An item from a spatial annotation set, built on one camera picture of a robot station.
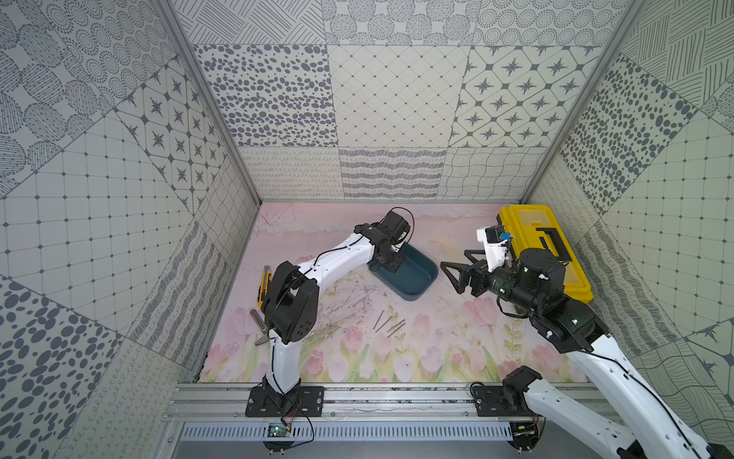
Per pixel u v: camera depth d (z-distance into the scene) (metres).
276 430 0.71
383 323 0.88
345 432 0.70
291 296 0.52
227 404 0.75
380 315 0.90
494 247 0.56
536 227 0.90
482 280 0.57
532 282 0.48
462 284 0.58
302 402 0.73
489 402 0.73
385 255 0.74
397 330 0.86
